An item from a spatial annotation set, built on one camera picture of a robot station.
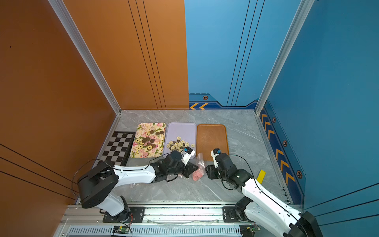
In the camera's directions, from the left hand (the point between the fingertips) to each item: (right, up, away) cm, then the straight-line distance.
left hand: (199, 166), depth 81 cm
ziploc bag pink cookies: (0, -3, 0) cm, 3 cm away
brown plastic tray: (+8, +14, +21) cm, 27 cm away
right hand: (+5, -1, 0) cm, 5 cm away
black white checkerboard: (-53, +7, +13) cm, 55 cm away
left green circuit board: (-39, -28, -9) cm, 49 cm away
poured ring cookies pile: (-34, +11, +18) cm, 40 cm away
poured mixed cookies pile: (-13, +10, +16) cm, 23 cm away
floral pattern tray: (-41, +21, +28) cm, 54 cm away
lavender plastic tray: (-9, +18, +26) cm, 33 cm away
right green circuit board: (+24, -28, -10) cm, 38 cm away
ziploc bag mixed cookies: (-33, -11, +2) cm, 35 cm away
